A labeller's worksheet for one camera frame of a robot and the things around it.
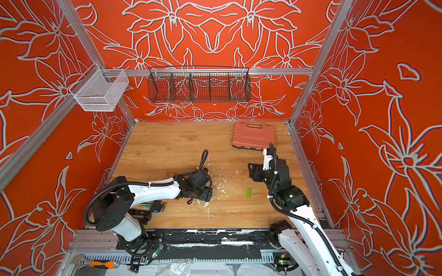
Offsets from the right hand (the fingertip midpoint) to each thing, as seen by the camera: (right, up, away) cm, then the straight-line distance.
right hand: (254, 162), depth 75 cm
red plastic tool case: (+6, +12, +32) cm, 34 cm away
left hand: (-22, -17, +11) cm, 30 cm away
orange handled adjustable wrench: (-71, -40, -7) cm, 82 cm away
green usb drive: (0, -18, +12) cm, 21 cm away
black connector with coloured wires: (-46, -22, +6) cm, 52 cm away
